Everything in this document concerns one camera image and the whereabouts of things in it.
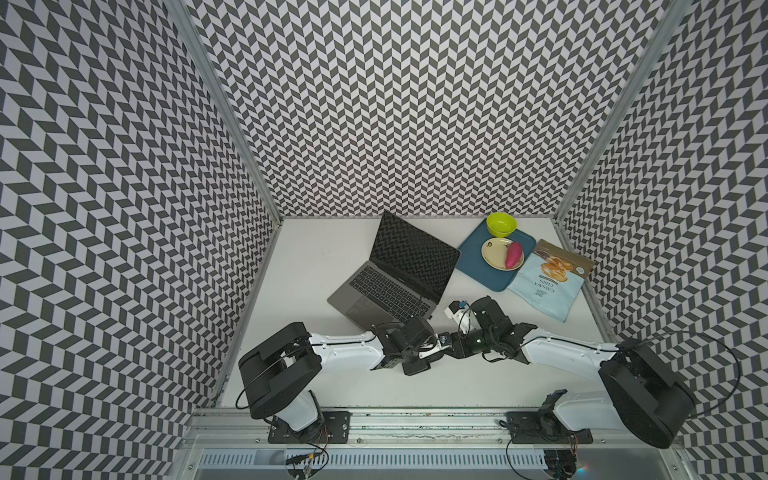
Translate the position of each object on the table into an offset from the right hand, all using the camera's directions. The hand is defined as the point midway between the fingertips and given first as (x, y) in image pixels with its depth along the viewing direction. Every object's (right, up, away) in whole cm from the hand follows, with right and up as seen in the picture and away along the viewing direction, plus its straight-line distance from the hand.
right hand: (442, 354), depth 82 cm
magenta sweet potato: (+27, +27, +20) cm, 43 cm away
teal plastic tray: (+14, +25, +26) cm, 39 cm away
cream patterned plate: (+23, +27, +25) cm, 44 cm away
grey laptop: (-10, +18, +20) cm, 29 cm away
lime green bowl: (+27, +38, +31) cm, 56 cm away
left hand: (-6, -1, +3) cm, 7 cm away
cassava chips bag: (+40, +18, +17) cm, 47 cm away
